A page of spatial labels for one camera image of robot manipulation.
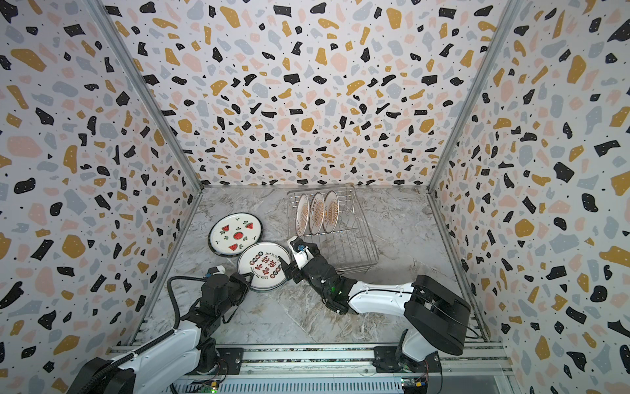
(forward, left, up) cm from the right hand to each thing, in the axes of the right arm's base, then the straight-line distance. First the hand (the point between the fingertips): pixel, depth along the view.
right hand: (286, 247), depth 77 cm
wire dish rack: (+12, -22, -20) cm, 32 cm away
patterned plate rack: (+4, +12, -17) cm, 21 cm away
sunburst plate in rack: (+25, -13, -13) cm, 31 cm away
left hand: (-2, +13, -13) cm, 18 cm away
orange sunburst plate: (+24, -1, -14) cm, 28 cm away
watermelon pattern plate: (+18, +28, -19) cm, 38 cm away
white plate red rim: (+25, -7, -14) cm, 29 cm away
